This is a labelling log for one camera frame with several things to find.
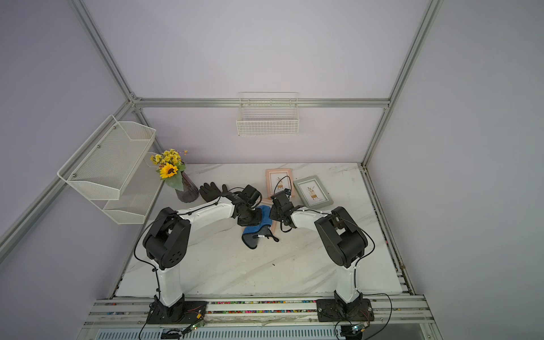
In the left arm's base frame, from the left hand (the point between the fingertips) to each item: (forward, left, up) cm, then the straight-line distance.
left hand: (258, 224), depth 93 cm
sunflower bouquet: (+15, +36, +21) cm, 44 cm away
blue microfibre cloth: (+1, -3, +1) cm, 4 cm away
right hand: (+7, -8, -3) cm, 11 cm away
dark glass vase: (+15, +34, +3) cm, 37 cm away
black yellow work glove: (+20, +26, -3) cm, 33 cm away
